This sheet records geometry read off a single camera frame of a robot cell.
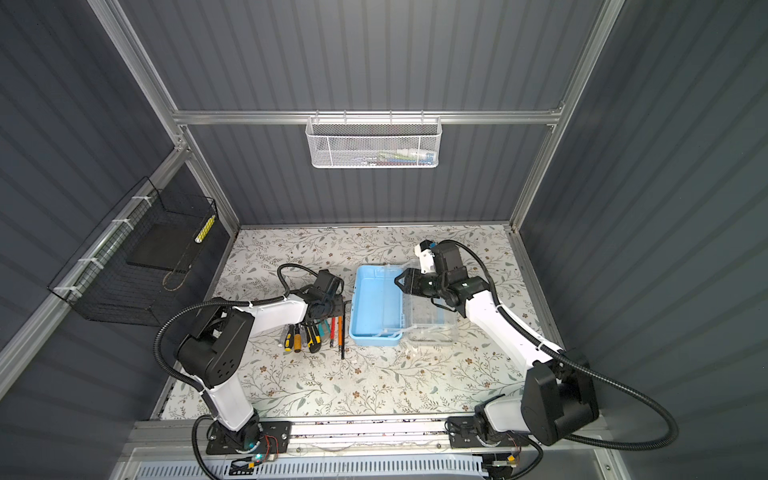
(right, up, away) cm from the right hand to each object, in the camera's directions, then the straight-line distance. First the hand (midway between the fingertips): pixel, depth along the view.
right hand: (403, 283), depth 82 cm
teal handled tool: (-25, -15, +10) cm, 31 cm away
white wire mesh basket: (-11, +55, +42) cm, 70 cm away
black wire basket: (-65, +6, -9) cm, 66 cm away
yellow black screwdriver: (-27, -19, +7) cm, 33 cm away
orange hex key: (-19, -16, +10) cm, 27 cm away
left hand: (-21, -9, +16) cm, 28 cm away
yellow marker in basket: (-55, +15, 0) cm, 57 cm away
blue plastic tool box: (-6, -10, +5) cm, 13 cm away
